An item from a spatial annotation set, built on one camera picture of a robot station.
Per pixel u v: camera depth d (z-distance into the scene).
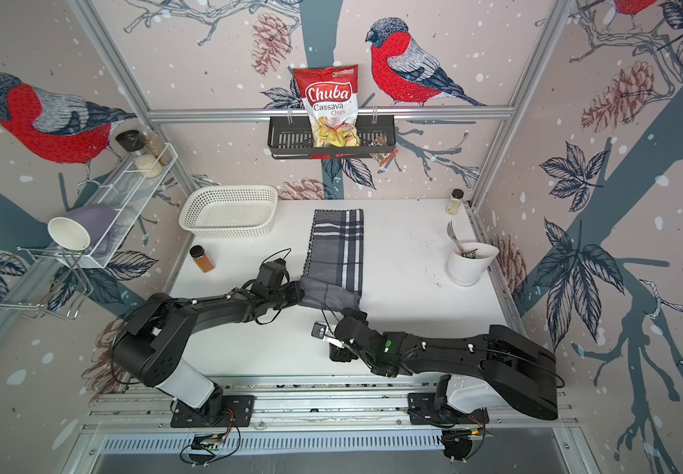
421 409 0.73
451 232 0.95
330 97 0.81
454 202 1.14
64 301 0.69
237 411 0.73
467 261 0.88
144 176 0.86
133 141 0.78
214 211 1.20
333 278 0.99
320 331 0.69
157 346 0.45
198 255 0.95
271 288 0.74
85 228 0.61
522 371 0.42
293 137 0.95
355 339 0.59
